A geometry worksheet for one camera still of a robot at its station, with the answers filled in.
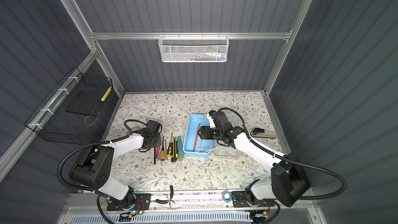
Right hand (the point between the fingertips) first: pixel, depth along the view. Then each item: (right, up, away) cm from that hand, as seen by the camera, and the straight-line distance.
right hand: (204, 133), depth 83 cm
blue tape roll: (+9, -29, -8) cm, 31 cm away
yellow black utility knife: (-17, -14, +4) cm, 22 cm away
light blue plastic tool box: (0, -9, +7) cm, 12 cm away
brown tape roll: (-32, +4, -13) cm, 35 cm away
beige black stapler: (+35, -2, +10) cm, 37 cm away
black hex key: (-29, -14, +5) cm, 32 cm away
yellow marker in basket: (-53, +21, -1) cm, 57 cm away
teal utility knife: (-14, -10, +6) cm, 18 cm away
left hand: (-30, -7, +11) cm, 32 cm away
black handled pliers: (-17, -31, -9) cm, 37 cm away
